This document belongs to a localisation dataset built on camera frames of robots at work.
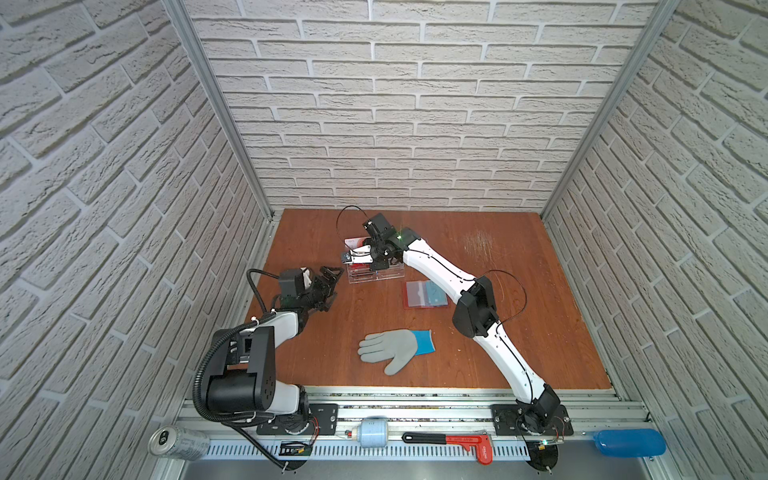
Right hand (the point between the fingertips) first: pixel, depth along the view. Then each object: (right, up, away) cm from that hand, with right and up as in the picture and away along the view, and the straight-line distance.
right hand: (367, 249), depth 95 cm
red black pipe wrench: (+30, -46, -26) cm, 61 cm away
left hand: (-8, -8, -6) cm, 12 cm away
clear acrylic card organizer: (-1, -8, +4) cm, 10 cm away
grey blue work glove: (+11, -28, -10) cm, 32 cm away
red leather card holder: (+19, -15, 0) cm, 24 cm away
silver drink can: (-35, -38, -37) cm, 64 cm away
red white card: (-5, +2, +2) cm, 5 cm away
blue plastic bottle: (+66, -46, -26) cm, 84 cm away
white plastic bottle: (+4, -41, -31) cm, 51 cm away
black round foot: (+45, -50, -25) cm, 72 cm away
